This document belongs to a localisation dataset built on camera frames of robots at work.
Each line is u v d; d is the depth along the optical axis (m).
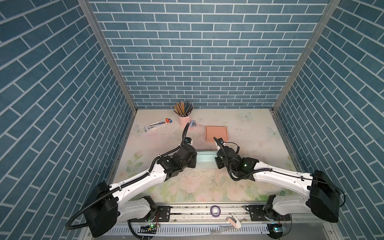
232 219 0.71
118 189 0.42
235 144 0.67
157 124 1.08
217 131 1.02
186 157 0.60
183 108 1.05
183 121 1.05
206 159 0.82
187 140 0.72
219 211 0.74
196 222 0.72
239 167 0.60
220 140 0.71
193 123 1.08
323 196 0.41
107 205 0.39
